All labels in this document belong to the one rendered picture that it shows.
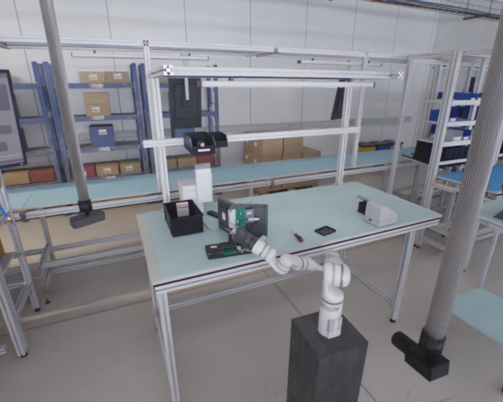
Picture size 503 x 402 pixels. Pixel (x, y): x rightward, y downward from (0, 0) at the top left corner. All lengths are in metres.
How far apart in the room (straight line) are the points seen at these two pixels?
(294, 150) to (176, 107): 2.67
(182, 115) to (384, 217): 2.24
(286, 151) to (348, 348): 4.31
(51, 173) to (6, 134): 3.29
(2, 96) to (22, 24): 3.73
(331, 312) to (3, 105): 1.88
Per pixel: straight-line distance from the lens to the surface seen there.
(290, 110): 6.52
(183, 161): 5.37
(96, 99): 5.12
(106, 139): 5.15
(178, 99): 3.38
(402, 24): 8.35
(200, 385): 2.39
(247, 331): 2.69
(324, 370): 1.45
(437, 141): 3.93
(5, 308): 2.74
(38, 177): 5.40
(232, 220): 1.78
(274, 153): 5.30
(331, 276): 1.28
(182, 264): 1.64
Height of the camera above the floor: 1.85
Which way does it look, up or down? 20 degrees down
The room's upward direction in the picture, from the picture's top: straight up
